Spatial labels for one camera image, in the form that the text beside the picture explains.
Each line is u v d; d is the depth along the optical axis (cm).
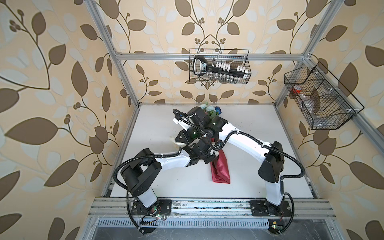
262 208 72
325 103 73
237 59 91
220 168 85
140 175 45
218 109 111
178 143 75
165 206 74
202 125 59
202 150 67
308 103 71
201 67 87
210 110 108
